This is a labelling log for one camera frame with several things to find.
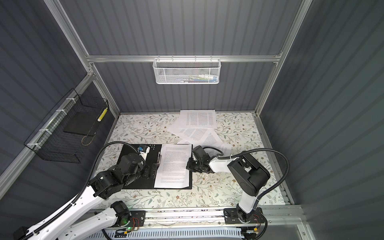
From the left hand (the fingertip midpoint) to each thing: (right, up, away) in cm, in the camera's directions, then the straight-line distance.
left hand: (151, 163), depth 74 cm
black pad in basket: (-35, +20, +1) cm, 40 cm away
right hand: (+17, -7, +17) cm, 25 cm away
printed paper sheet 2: (+29, +10, +32) cm, 44 cm away
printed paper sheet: (+9, -8, +17) cm, 21 cm away
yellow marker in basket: (-30, +23, +7) cm, 38 cm away
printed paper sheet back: (+22, +24, +43) cm, 54 cm away
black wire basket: (-42, +15, -1) cm, 44 cm away
